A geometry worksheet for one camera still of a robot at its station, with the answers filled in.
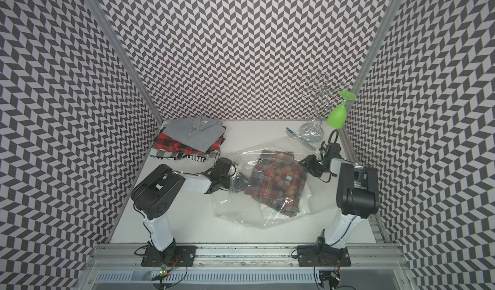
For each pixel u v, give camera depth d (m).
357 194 0.49
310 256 0.73
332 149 0.79
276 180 0.89
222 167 0.75
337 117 0.89
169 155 1.00
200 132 1.00
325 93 0.76
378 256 0.75
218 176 0.76
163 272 0.67
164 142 0.99
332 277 0.68
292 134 1.12
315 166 0.88
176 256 0.68
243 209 0.82
